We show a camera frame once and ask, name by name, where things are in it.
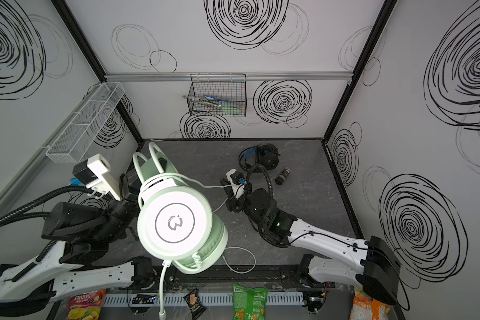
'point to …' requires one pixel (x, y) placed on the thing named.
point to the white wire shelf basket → (76, 137)
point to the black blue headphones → (266, 154)
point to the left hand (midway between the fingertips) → (160, 163)
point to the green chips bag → (249, 303)
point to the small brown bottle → (280, 180)
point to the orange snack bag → (365, 308)
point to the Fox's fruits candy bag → (85, 306)
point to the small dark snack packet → (196, 306)
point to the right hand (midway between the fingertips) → (221, 180)
